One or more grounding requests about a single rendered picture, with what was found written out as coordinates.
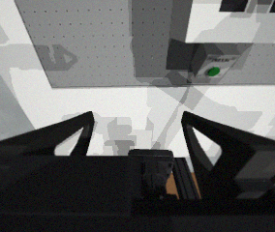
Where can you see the grey flat rectangular mat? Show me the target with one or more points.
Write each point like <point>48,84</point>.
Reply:
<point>126,43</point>

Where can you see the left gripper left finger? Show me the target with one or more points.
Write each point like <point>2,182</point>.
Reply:
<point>43,141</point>

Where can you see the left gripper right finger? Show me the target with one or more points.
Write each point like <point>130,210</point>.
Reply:
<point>245,155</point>

